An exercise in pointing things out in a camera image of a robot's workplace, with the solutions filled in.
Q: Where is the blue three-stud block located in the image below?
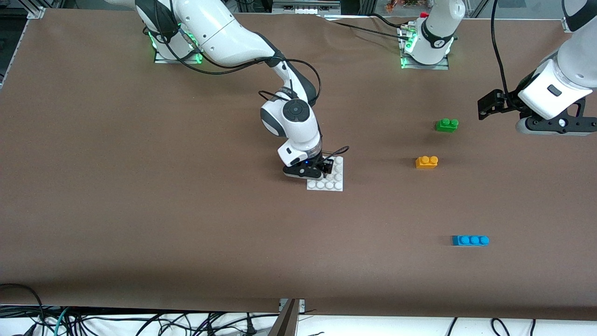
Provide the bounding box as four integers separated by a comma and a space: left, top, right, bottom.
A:
451, 235, 490, 247

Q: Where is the teal floor cable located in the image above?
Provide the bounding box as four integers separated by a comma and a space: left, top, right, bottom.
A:
52, 307, 70, 336

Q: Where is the black cable on table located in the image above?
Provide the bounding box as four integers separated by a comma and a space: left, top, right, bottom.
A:
322, 14, 416, 38

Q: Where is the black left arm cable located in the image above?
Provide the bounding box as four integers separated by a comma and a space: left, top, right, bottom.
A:
490, 0, 510, 98

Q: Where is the white studded base plate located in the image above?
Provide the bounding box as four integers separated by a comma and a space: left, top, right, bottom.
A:
306, 156, 344, 192

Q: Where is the black looped floor cable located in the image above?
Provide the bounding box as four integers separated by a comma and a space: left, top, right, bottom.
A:
0, 283, 45, 336

